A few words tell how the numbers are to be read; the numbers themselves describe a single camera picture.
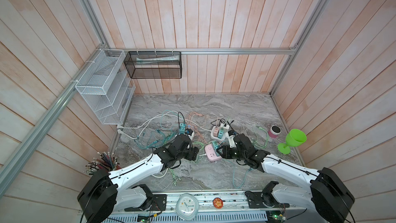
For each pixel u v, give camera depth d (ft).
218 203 2.40
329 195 1.35
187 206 2.30
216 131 2.97
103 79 2.50
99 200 1.30
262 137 3.21
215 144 2.80
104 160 2.45
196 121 3.43
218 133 2.96
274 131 3.05
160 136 3.17
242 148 2.13
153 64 3.39
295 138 2.57
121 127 3.31
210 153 2.84
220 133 2.96
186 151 2.21
